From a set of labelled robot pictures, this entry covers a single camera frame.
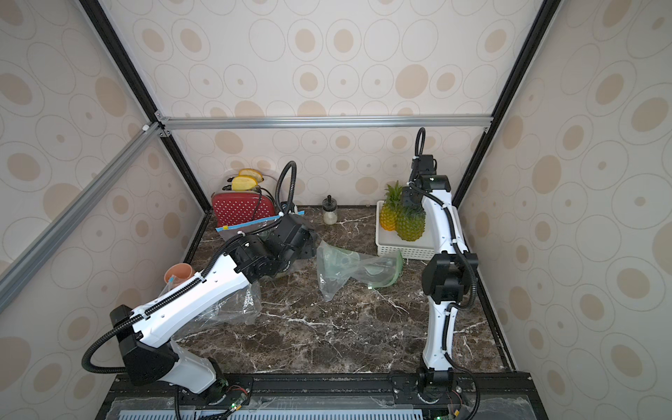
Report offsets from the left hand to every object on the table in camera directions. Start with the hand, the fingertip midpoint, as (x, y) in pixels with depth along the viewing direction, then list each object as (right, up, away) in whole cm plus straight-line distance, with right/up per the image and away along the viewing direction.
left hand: (311, 238), depth 73 cm
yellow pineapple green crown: (+27, +9, +31) cm, 42 cm away
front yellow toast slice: (-30, +21, +29) cm, 47 cm away
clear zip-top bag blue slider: (-24, -23, +13) cm, 36 cm away
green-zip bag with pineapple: (+6, -11, +25) cm, 28 cm away
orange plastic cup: (-48, -13, +17) cm, 53 cm away
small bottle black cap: (+4, +11, +35) cm, 36 cm away
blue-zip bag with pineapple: (-25, +2, +4) cm, 25 cm away
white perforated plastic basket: (+27, -3, +34) cm, 44 cm away
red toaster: (-35, +11, +30) cm, 47 cm away
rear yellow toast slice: (-29, +26, +33) cm, 52 cm away
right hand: (+32, +14, +20) cm, 40 cm away
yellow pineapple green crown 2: (+33, +5, +22) cm, 40 cm away
